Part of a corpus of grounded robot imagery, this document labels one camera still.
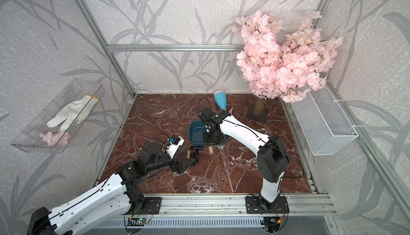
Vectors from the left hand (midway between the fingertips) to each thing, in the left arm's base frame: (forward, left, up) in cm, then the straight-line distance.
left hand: (189, 156), depth 73 cm
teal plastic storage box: (+24, 0, -14) cm, 28 cm away
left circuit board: (-23, +23, -17) cm, 37 cm away
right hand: (+9, -8, -5) cm, 13 cm away
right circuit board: (-25, -38, -16) cm, 48 cm away
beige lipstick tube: (+7, +3, -15) cm, 17 cm away
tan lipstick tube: (+5, -10, -4) cm, 12 cm away
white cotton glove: (+12, +49, +16) cm, 53 cm away
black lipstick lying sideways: (+11, -2, -14) cm, 18 cm away
